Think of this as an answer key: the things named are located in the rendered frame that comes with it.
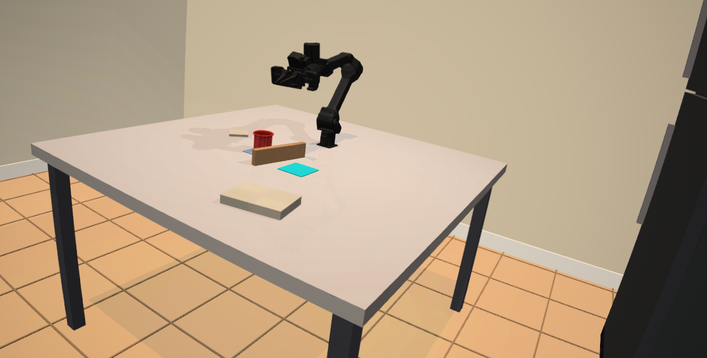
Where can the beige flat block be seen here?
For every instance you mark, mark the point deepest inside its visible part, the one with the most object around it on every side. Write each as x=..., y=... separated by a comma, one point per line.
x=261, y=200

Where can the wooden plank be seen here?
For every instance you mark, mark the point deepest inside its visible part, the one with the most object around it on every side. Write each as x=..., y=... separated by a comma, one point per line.
x=277, y=153

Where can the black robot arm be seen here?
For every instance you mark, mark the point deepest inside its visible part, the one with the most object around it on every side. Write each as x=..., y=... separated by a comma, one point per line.
x=351, y=69

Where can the dark red cup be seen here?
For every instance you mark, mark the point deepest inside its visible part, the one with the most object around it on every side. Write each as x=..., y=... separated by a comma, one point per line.
x=262, y=138

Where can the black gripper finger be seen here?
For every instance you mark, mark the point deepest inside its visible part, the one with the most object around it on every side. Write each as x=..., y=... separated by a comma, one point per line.
x=295, y=81
x=283, y=76

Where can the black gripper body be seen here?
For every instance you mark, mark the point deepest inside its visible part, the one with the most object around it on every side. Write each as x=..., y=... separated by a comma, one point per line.
x=308, y=76

